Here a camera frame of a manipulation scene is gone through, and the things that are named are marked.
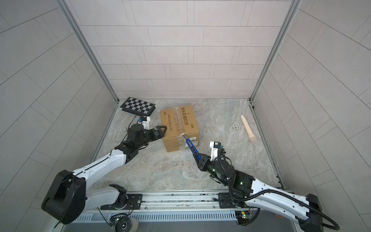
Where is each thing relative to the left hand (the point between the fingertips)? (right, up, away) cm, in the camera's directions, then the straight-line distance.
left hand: (165, 127), depth 82 cm
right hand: (+15, -13, -14) cm, 25 cm away
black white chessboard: (-27, +13, +26) cm, 39 cm away
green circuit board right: (+40, -41, -14) cm, 59 cm away
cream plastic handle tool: (+54, -8, +8) cm, 55 cm away
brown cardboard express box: (+14, +2, -2) cm, 14 cm away
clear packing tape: (+8, 0, -4) cm, 9 cm away
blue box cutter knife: (+15, -8, -12) cm, 21 cm away
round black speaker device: (-11, -36, -25) cm, 45 cm away
